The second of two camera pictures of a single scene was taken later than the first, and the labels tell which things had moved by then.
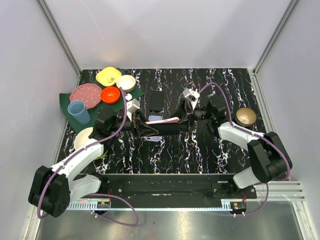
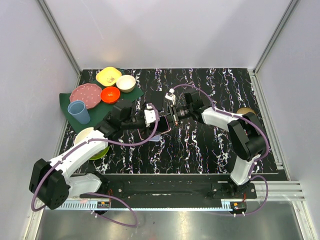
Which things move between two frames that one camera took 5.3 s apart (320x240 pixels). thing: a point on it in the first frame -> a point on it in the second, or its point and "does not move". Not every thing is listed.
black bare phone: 156,101 does not move
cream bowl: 127,82 does not move
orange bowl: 110,95 does not move
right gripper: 186,118 -> 174,115
